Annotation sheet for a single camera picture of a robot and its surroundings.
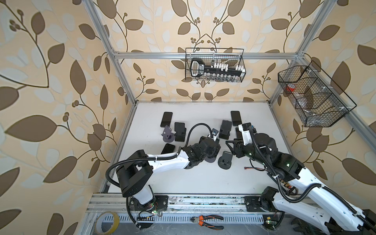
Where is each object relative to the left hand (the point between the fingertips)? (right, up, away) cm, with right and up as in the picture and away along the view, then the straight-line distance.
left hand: (213, 140), depth 83 cm
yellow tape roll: (-55, -35, -16) cm, 67 cm away
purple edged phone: (-32, +11, +27) cm, 43 cm away
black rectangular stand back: (+11, +7, +14) cm, 19 cm away
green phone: (+22, +13, +29) cm, 38 cm away
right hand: (+6, +2, -13) cm, 14 cm away
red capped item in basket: (+48, +31, +4) cm, 57 cm away
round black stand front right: (+7, -13, +1) cm, 14 cm away
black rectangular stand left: (-20, +4, +14) cm, 24 cm away
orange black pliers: (-8, -36, -13) cm, 39 cm away
